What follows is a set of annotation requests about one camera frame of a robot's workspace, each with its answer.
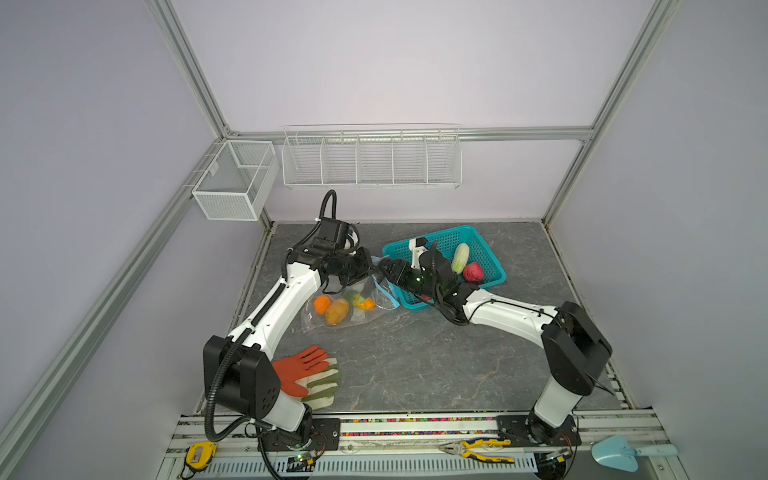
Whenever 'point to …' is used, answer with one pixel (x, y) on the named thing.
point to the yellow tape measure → (200, 454)
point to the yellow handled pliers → (462, 447)
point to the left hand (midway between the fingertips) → (379, 271)
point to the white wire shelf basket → (378, 155)
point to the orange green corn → (363, 303)
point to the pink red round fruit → (473, 272)
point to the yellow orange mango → (336, 311)
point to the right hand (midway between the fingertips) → (380, 270)
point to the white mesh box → (238, 180)
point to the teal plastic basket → (408, 299)
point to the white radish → (460, 257)
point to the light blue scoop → (616, 452)
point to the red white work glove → (311, 376)
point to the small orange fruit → (321, 304)
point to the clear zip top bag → (351, 304)
